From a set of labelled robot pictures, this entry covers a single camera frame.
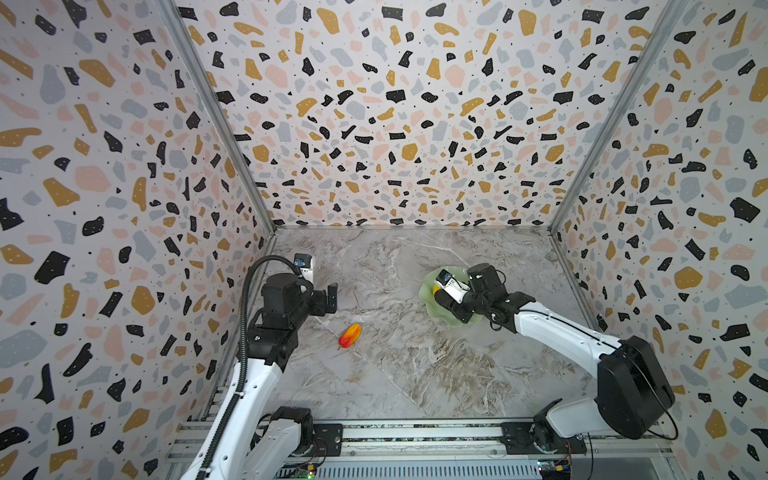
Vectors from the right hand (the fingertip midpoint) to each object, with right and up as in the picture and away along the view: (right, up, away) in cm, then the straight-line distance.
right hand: (445, 291), depth 86 cm
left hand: (-34, +5, -12) cm, 36 cm away
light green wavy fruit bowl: (-2, -5, +7) cm, 9 cm away
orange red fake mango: (-28, -14, +4) cm, 32 cm away
